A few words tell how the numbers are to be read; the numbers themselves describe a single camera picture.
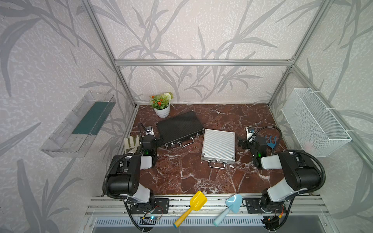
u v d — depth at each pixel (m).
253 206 0.74
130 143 0.96
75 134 0.64
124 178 0.45
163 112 1.07
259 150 0.73
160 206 0.73
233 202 0.75
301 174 0.45
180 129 1.03
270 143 0.98
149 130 0.82
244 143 0.85
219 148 0.90
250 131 0.82
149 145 0.71
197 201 0.75
